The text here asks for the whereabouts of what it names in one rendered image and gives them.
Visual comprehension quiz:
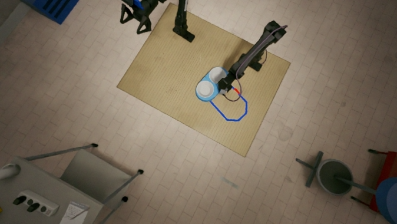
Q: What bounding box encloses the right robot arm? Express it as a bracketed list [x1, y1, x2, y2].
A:
[122, 0, 195, 42]

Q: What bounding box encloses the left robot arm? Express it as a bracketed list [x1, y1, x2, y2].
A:
[219, 20, 287, 90]

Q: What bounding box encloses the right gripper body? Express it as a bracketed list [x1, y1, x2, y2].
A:
[128, 0, 153, 26]

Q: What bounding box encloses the grey steel bowl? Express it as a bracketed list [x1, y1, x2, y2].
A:
[209, 67, 226, 84]
[197, 81, 214, 98]

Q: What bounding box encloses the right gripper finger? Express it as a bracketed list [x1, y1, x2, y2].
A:
[120, 3, 133, 24]
[136, 17, 152, 35]

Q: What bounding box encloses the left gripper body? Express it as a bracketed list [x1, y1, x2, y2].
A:
[220, 84, 233, 94]

